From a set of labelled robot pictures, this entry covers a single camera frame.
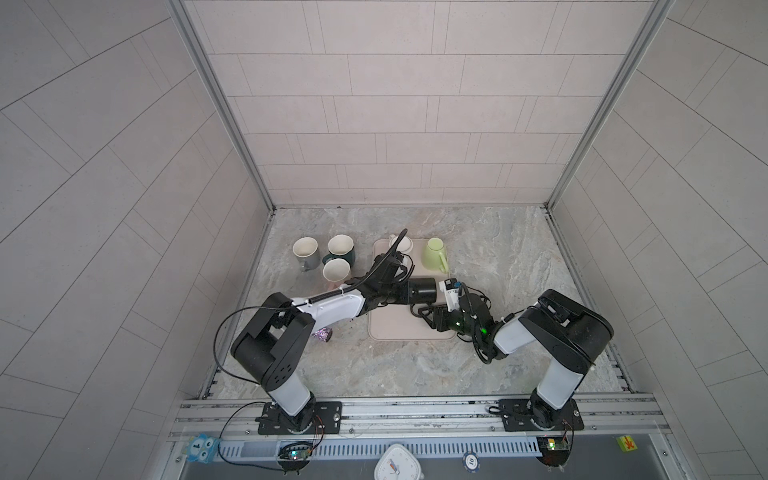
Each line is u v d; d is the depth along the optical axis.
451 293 0.81
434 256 0.93
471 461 0.65
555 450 0.68
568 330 0.48
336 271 0.90
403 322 0.83
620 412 0.72
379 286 0.69
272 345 0.44
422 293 0.85
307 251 0.94
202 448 0.65
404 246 0.96
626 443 0.67
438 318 0.78
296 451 0.64
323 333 0.82
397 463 0.63
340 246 0.96
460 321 0.76
